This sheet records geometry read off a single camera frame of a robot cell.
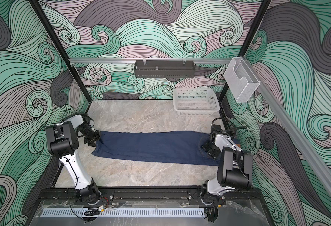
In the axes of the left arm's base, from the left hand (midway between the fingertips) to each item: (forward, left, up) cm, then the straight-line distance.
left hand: (100, 143), depth 93 cm
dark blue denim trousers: (-2, -56, -2) cm, 56 cm away
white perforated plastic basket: (+40, -71, +1) cm, 81 cm away
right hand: (-5, -71, 0) cm, 71 cm away
